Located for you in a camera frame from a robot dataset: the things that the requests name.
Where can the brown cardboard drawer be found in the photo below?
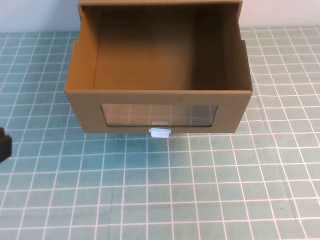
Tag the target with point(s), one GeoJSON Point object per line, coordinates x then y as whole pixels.
{"type": "Point", "coordinates": [160, 91]}

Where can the brown cardboard shoebox shell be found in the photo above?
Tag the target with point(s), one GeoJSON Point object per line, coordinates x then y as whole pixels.
{"type": "Point", "coordinates": [157, 24]}

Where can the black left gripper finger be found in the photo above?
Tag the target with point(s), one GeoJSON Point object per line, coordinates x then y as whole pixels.
{"type": "Point", "coordinates": [6, 145]}

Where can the cyan checkered tablecloth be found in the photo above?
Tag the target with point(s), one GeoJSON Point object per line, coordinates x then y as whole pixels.
{"type": "Point", "coordinates": [260, 183]}

